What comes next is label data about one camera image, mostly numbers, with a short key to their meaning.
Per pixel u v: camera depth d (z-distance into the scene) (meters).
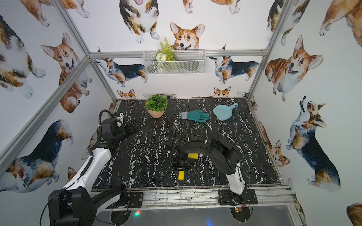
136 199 0.74
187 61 0.92
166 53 0.82
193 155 0.86
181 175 0.82
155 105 0.96
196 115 1.10
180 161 0.72
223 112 1.13
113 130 0.64
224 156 0.50
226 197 0.73
